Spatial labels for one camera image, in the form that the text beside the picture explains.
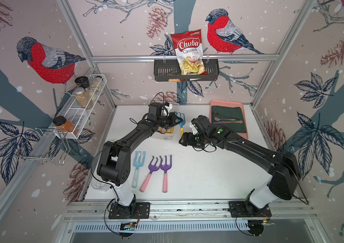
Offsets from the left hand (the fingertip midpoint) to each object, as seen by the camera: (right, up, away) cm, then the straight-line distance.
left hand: (185, 117), depth 84 cm
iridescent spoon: (+43, -3, +26) cm, 50 cm away
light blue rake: (-29, -29, +6) cm, 41 cm away
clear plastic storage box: (-8, -9, -8) cm, 15 cm away
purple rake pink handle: (-19, -31, +4) cm, 36 cm away
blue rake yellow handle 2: (-8, -7, -7) cm, 13 cm away
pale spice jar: (-51, +19, +2) cm, 55 cm away
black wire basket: (-11, +34, +23) cm, 42 cm away
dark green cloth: (+37, -1, +28) cm, 47 cm away
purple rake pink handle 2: (-11, -30, +4) cm, 32 cm away
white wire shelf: (-56, +2, -10) cm, 57 cm away
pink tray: (+40, +11, +37) cm, 56 cm away
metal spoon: (+26, -2, +26) cm, 37 cm away
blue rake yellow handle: (-1, +1, +6) cm, 6 cm away
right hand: (-1, -14, -5) cm, 14 cm away
